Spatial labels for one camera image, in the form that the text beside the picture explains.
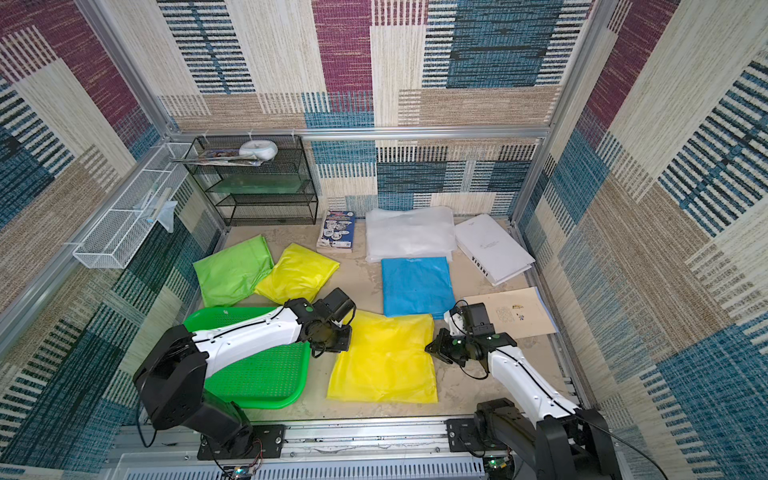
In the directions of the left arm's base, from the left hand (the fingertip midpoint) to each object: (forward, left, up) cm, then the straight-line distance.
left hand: (348, 344), depth 85 cm
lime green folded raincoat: (+27, +41, -2) cm, 49 cm away
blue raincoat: (+21, -21, -3) cm, 30 cm away
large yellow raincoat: (-4, -11, -2) cm, 12 cm away
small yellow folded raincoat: (+26, +19, -2) cm, 32 cm away
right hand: (-1, -22, 0) cm, 22 cm away
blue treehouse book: (+45, +7, -1) cm, 46 cm away
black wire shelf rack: (+53, +34, +17) cm, 65 cm away
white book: (+33, -49, 0) cm, 59 cm away
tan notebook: (+11, -52, -3) cm, 54 cm away
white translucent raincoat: (+42, -20, 0) cm, 47 cm away
